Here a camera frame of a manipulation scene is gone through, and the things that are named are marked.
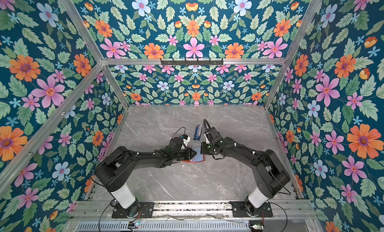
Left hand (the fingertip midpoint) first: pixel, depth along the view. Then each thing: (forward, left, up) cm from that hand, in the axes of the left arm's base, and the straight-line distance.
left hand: (198, 152), depth 89 cm
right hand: (+2, -4, +2) cm, 5 cm away
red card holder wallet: (-2, 0, -3) cm, 4 cm away
